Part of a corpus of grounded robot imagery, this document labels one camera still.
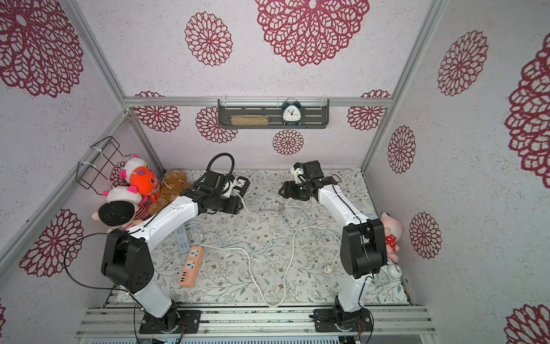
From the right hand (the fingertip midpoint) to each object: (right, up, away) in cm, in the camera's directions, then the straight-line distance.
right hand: (284, 189), depth 90 cm
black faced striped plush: (-61, -7, -9) cm, 62 cm away
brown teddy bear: (-54, +4, +16) cm, 56 cm away
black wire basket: (-68, +6, -14) cm, 70 cm away
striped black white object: (-18, +1, -3) cm, 18 cm away
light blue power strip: (-42, -23, 0) cm, 48 cm away
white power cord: (-11, -36, -9) cm, 39 cm away
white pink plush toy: (-69, +11, +7) cm, 71 cm away
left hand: (-20, -7, -1) cm, 21 cm away
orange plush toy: (-58, +3, -2) cm, 58 cm away
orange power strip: (-37, -33, -8) cm, 50 cm away
